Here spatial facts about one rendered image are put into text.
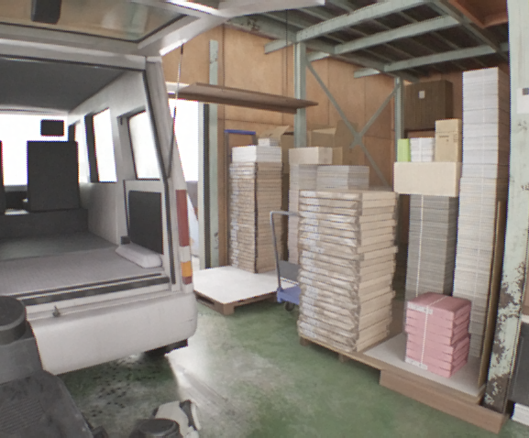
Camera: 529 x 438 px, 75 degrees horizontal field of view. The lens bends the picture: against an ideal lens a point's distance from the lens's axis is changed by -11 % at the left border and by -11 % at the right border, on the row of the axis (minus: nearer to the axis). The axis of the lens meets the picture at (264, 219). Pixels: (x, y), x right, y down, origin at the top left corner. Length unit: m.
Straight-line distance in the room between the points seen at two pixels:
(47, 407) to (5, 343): 0.20
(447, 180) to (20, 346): 2.22
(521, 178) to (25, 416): 1.85
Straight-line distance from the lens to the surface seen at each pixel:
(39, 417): 0.80
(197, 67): 4.49
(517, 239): 1.87
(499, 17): 3.00
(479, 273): 2.42
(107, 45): 2.07
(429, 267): 2.53
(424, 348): 2.27
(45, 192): 3.70
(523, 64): 1.91
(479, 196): 2.37
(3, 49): 2.14
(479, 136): 2.40
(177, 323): 2.03
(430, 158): 2.53
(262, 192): 4.04
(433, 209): 2.48
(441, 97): 6.36
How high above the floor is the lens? 1.16
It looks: 7 degrees down
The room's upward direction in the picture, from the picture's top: straight up
